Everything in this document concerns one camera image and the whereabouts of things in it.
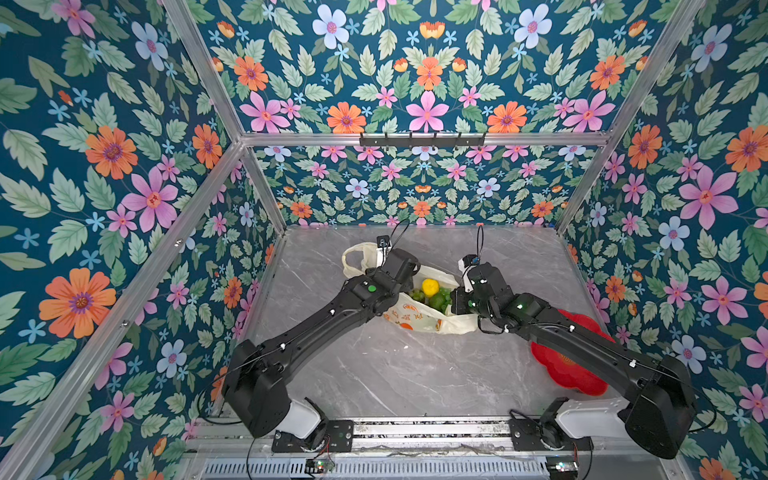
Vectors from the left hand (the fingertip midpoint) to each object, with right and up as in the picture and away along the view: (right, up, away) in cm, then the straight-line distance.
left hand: (401, 265), depth 80 cm
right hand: (+13, -7, +1) cm, 15 cm away
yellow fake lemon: (+9, -8, +16) cm, 20 cm away
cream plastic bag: (+2, -14, +3) cm, 14 cm away
